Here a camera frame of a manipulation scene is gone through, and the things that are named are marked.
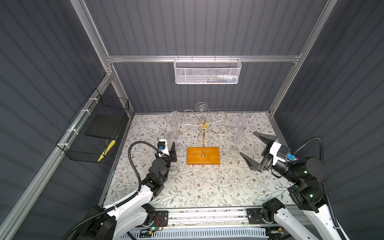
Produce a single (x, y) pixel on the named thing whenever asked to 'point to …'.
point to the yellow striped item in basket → (107, 150)
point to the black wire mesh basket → (96, 126)
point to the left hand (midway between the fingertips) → (169, 143)
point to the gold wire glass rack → (204, 137)
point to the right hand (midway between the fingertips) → (250, 144)
